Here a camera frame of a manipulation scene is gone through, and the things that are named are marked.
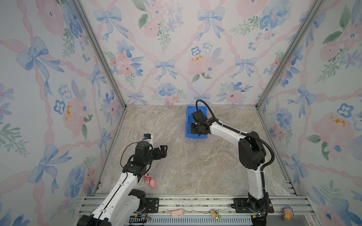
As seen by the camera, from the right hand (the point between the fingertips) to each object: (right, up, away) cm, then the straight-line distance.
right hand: (194, 128), depth 97 cm
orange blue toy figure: (+45, -40, -27) cm, 66 cm away
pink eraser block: (-11, -41, -27) cm, 50 cm away
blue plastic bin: (-2, +13, +7) cm, 15 cm away
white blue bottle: (-26, -3, -24) cm, 35 cm away
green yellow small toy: (+8, -41, -27) cm, 50 cm away
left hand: (-20, -10, -14) cm, 26 cm away
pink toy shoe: (-28, -28, -17) cm, 43 cm away
